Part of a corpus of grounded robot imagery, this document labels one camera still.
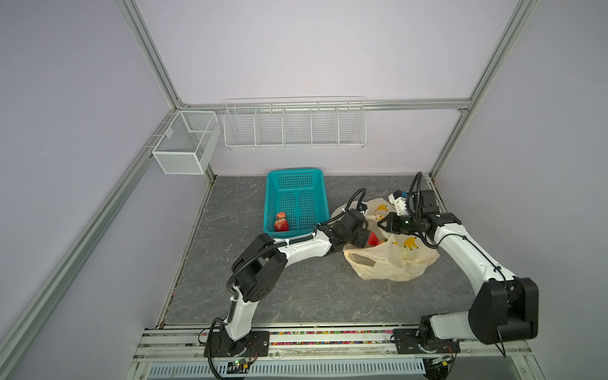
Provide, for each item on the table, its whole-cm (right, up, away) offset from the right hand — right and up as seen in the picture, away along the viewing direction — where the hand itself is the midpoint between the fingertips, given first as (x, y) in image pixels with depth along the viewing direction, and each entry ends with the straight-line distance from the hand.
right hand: (380, 225), depth 85 cm
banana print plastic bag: (0, -9, -7) cm, 12 cm away
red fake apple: (-38, -2, +14) cm, 40 cm away
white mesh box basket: (-80, +35, +20) cm, 89 cm away
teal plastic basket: (-31, +12, +31) cm, 45 cm away
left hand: (-5, -3, +4) cm, 7 cm away
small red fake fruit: (-38, +2, +17) cm, 42 cm away
